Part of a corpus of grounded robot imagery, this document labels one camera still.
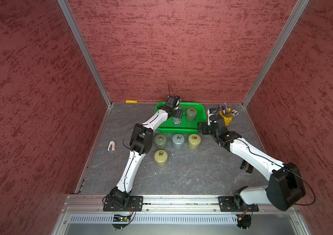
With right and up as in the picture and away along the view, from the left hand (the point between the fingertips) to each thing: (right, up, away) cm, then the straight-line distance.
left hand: (176, 112), depth 107 cm
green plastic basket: (+7, -11, 0) cm, 13 cm away
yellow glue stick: (-38, +10, +15) cm, 42 cm away
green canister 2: (-11, -18, -17) cm, 27 cm away
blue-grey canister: (0, -5, -2) cm, 5 cm away
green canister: (+11, -2, -2) cm, 11 cm away
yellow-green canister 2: (-10, -26, -24) cm, 37 cm away
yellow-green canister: (+11, -18, -17) cm, 27 cm away
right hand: (+16, -8, -20) cm, 27 cm away
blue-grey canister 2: (0, -18, -17) cm, 25 cm away
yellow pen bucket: (+36, -5, -7) cm, 37 cm away
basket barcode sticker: (0, -7, +3) cm, 8 cm away
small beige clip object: (-43, -22, -14) cm, 50 cm away
